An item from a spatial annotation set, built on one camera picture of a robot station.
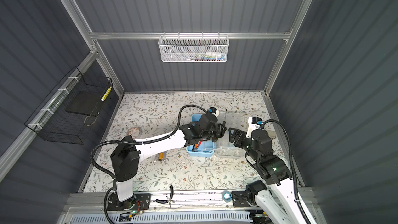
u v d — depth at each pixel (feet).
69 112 2.39
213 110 2.42
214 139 2.84
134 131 3.25
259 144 1.62
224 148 2.65
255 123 2.00
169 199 2.46
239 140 2.00
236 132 2.03
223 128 2.60
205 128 2.04
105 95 2.65
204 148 2.71
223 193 2.50
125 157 1.54
